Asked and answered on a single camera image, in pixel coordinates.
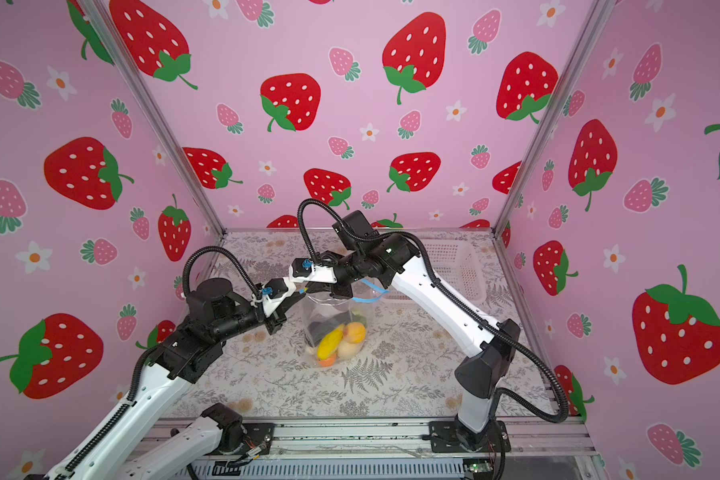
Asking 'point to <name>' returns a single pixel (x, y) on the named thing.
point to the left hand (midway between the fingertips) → (300, 290)
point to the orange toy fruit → (328, 362)
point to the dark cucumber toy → (317, 331)
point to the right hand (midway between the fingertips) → (308, 282)
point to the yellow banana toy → (330, 342)
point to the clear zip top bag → (359, 308)
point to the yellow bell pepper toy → (355, 332)
